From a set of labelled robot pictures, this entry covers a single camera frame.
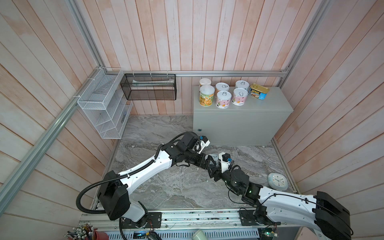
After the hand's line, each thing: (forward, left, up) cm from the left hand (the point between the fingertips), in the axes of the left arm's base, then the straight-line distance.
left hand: (208, 166), depth 73 cm
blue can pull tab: (+1, -3, +8) cm, 8 cm away
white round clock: (-2, -41, -16) cm, 44 cm away
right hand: (+4, -2, -3) cm, 5 cm away
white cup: (-27, +5, -10) cm, 30 cm away
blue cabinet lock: (+24, +3, -1) cm, 24 cm away
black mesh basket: (+58, +38, +7) cm, 69 cm away
